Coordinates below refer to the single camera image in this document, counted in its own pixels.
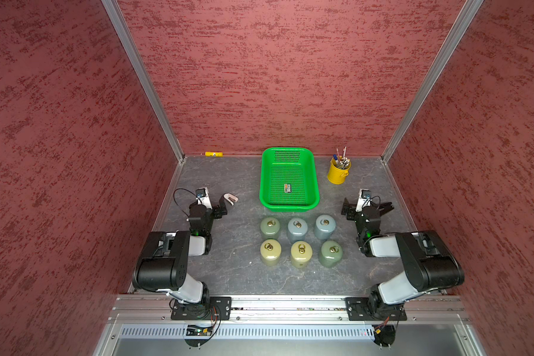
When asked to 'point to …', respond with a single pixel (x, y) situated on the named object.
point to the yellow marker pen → (213, 153)
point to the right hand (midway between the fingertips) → (356, 201)
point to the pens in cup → (341, 162)
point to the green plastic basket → (288, 180)
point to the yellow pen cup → (338, 170)
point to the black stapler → (384, 208)
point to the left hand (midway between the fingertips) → (213, 200)
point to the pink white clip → (231, 198)
